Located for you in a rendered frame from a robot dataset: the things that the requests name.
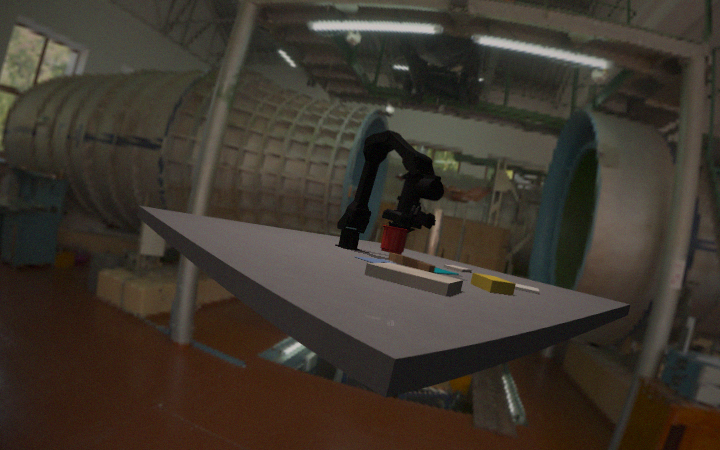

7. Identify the yellow rectangular block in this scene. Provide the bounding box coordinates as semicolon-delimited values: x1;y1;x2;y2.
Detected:
471;273;516;296

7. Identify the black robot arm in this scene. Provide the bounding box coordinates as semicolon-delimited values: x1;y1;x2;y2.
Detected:
335;130;444;251

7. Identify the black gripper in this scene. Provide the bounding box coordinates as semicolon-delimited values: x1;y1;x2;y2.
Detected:
382;193;422;232

